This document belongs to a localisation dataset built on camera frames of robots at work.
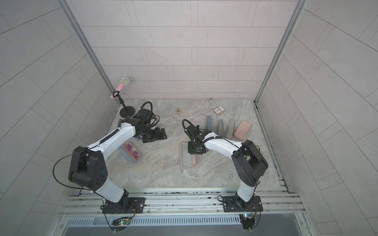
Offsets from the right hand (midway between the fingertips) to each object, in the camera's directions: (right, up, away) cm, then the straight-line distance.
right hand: (191, 152), depth 87 cm
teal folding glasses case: (+24, +11, +5) cm, 27 cm away
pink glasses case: (+34, +12, +11) cm, 38 cm away
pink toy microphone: (-42, +44, +5) cm, 61 cm away
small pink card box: (+20, +25, +22) cm, 39 cm away
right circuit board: (+27, -28, -18) cm, 43 cm away
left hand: (-16, +9, -1) cm, 19 cm away
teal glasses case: (+12, +17, +12) cm, 23 cm away
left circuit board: (-30, -25, -22) cm, 45 cm away
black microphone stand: (-50, +24, +21) cm, 59 cm away
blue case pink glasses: (-37, 0, 0) cm, 37 cm away
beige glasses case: (+19, +14, +8) cm, 25 cm away
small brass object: (-11, +25, +22) cm, 35 cm away
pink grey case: (-3, -4, -3) cm, 6 cm away
